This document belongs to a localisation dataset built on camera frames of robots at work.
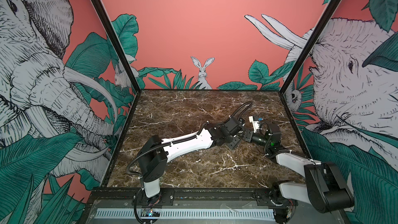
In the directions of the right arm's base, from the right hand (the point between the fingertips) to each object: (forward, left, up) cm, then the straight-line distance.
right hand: (234, 132), depth 81 cm
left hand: (-3, 0, 0) cm, 3 cm away
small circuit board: (-34, +41, -14) cm, 55 cm away
